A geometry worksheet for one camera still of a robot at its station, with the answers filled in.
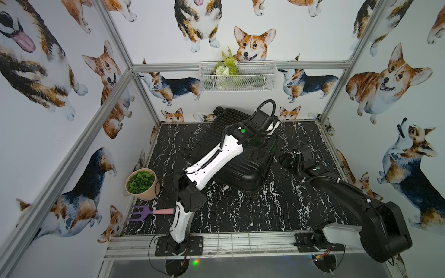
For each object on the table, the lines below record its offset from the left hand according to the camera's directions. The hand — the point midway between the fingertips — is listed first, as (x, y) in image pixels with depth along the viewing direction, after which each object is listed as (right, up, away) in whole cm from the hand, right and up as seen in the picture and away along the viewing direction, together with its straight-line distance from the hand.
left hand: (276, 143), depth 75 cm
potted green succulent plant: (-61, -20, +6) cm, 64 cm away
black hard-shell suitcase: (-12, -12, -1) cm, 17 cm away
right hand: (+5, -7, +12) cm, 15 cm away
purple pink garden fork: (-61, -33, +9) cm, 70 cm away
